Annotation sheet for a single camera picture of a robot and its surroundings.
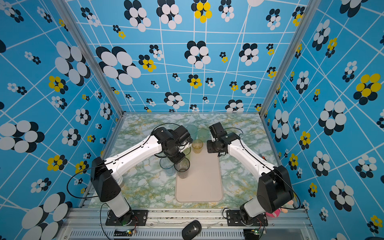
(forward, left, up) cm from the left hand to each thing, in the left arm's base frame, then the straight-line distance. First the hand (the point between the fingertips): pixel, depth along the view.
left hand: (180, 158), depth 78 cm
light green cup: (+26, -14, -13) cm, 32 cm away
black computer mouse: (-30, -7, -12) cm, 33 cm away
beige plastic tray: (-8, -13, -14) cm, 21 cm away
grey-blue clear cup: (-4, +6, -1) cm, 7 cm away
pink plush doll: (-24, -47, -9) cm, 54 cm away
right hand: (+9, -18, -3) cm, 20 cm away
